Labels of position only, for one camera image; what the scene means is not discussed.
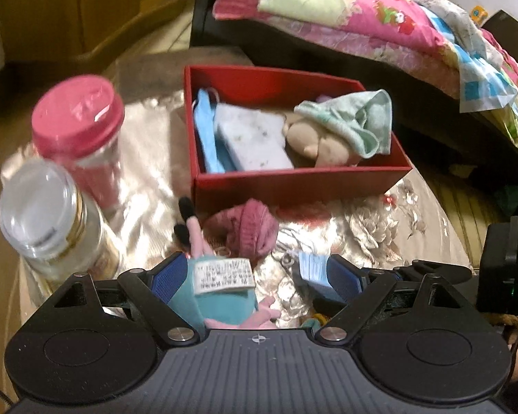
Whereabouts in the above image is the rainbow striped sock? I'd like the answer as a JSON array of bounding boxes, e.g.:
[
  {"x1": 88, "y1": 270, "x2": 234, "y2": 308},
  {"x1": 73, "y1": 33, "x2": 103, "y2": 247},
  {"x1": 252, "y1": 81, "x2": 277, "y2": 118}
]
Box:
[{"x1": 300, "y1": 298, "x2": 344, "y2": 332}]

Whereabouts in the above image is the pink floral quilt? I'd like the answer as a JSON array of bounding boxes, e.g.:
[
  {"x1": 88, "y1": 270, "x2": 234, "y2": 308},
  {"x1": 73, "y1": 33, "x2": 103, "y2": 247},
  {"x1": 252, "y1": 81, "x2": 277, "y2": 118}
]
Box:
[{"x1": 213, "y1": 0, "x2": 518, "y2": 149}]

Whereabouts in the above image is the pink lidded plastic jar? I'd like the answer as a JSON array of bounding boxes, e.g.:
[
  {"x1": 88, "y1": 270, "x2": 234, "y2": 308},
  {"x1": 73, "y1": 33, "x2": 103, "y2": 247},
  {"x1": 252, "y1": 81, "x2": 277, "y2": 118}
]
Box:
[{"x1": 31, "y1": 75, "x2": 125, "y2": 210}]

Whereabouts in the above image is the yellow toy box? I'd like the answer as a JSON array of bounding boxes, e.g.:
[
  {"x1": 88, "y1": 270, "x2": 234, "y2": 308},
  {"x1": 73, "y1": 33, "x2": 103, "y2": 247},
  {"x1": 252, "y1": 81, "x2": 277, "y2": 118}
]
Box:
[{"x1": 470, "y1": 5, "x2": 488, "y2": 26}]

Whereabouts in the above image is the bed with dark frame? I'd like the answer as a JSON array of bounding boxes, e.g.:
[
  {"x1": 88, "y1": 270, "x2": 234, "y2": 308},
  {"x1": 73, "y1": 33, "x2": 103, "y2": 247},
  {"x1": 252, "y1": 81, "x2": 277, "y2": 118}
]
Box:
[{"x1": 191, "y1": 0, "x2": 518, "y2": 168}]

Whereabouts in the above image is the blue surgical face mask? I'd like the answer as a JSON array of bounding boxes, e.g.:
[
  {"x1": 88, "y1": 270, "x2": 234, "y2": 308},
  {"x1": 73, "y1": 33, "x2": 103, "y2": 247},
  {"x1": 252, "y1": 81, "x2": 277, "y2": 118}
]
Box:
[{"x1": 192, "y1": 89, "x2": 237, "y2": 174}]

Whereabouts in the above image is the wooden cabinet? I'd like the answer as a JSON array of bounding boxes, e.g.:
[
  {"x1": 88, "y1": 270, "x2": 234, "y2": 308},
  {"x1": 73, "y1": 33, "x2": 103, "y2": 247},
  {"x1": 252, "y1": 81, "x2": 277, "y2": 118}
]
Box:
[{"x1": 0, "y1": 0, "x2": 188, "y2": 73}]

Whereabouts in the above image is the mint green towel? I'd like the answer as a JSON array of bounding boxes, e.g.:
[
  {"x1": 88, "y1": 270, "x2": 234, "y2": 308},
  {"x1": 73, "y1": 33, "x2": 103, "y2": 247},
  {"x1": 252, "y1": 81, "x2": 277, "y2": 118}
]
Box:
[{"x1": 294, "y1": 90, "x2": 393, "y2": 159}]

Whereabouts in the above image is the blue checkered blanket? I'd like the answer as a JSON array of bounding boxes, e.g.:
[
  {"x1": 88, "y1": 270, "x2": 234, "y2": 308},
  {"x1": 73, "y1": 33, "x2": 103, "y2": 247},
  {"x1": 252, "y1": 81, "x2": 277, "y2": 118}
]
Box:
[{"x1": 405, "y1": 0, "x2": 518, "y2": 112}]

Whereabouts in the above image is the purple cloth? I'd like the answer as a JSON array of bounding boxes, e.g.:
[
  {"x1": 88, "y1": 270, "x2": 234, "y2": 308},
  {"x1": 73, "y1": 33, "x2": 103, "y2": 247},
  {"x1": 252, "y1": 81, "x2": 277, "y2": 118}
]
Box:
[{"x1": 316, "y1": 95, "x2": 333, "y2": 104}]

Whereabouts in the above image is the beige floral tablecloth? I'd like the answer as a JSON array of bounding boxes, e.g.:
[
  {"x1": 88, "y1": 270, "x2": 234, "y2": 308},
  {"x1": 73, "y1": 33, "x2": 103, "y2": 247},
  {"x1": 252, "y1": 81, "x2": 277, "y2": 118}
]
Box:
[{"x1": 0, "y1": 90, "x2": 474, "y2": 333}]

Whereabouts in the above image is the cream teddy bear plush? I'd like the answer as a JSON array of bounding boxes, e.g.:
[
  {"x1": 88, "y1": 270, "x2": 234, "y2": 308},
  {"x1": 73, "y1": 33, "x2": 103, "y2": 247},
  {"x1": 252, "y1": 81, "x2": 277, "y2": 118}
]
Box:
[{"x1": 282, "y1": 112, "x2": 362, "y2": 167}]

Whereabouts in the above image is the clear lidded glass jar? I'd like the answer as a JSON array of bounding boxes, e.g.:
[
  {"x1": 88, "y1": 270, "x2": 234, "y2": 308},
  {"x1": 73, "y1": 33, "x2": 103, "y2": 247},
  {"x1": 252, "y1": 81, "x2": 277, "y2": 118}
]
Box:
[{"x1": 0, "y1": 159, "x2": 121, "y2": 290}]

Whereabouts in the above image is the white sponge block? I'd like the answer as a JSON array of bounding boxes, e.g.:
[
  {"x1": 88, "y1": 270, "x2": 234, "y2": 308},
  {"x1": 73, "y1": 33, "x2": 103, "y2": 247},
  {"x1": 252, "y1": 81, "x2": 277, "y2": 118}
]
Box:
[{"x1": 214, "y1": 103, "x2": 294, "y2": 172}]

